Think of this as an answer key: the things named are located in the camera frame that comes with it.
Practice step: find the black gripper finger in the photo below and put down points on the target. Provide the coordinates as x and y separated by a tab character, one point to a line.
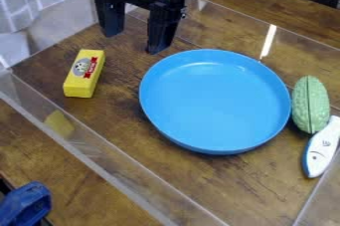
161	26
111	12

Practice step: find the yellow brick with label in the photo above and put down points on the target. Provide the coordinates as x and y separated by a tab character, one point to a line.
84	74

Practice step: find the blue round tray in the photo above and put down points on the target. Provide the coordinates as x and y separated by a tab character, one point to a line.
215	101

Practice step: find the green toy bitter gourd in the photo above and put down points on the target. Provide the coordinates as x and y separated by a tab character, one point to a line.
309	104

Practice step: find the white blue toy fish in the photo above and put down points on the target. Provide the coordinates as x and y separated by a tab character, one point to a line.
321	148

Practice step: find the clear acrylic enclosure wall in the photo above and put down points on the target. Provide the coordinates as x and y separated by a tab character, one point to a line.
115	172

